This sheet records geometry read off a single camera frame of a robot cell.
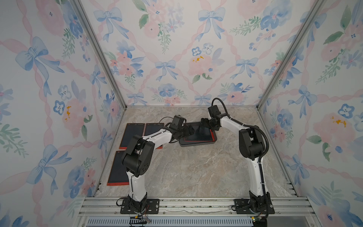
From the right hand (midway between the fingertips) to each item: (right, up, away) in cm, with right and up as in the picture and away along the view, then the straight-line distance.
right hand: (203, 124), depth 110 cm
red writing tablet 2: (-41, -3, -2) cm, 41 cm away
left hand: (-10, -4, -15) cm, 19 cm away
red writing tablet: (-55, -4, -4) cm, 56 cm away
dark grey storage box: (-16, -12, -15) cm, 25 cm away
